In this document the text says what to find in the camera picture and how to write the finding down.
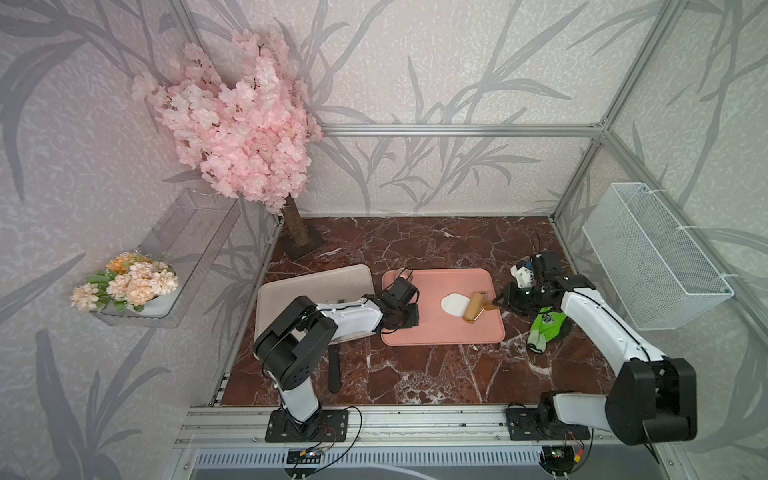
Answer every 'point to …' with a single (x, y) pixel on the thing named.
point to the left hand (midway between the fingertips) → (416, 320)
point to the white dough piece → (455, 304)
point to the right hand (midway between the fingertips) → (498, 302)
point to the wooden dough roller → (477, 304)
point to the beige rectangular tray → (347, 283)
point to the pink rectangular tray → (435, 326)
